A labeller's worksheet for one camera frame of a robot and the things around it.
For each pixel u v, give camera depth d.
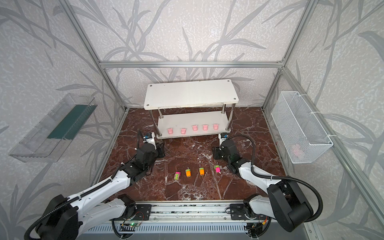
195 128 0.99
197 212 0.75
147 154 0.61
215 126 0.99
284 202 0.42
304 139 0.60
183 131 0.97
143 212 0.73
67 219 0.39
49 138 0.64
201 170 0.85
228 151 0.65
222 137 0.77
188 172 0.85
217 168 0.88
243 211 0.73
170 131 0.96
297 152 0.72
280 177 0.45
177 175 0.83
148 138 0.71
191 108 1.19
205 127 0.99
